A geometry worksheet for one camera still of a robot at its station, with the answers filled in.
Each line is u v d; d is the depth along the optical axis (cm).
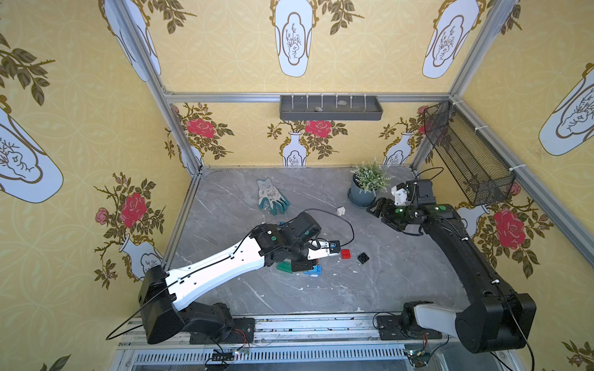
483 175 83
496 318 40
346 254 90
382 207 72
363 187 95
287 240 55
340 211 102
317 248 59
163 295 39
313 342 72
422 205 61
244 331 73
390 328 75
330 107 93
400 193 74
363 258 89
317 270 84
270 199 106
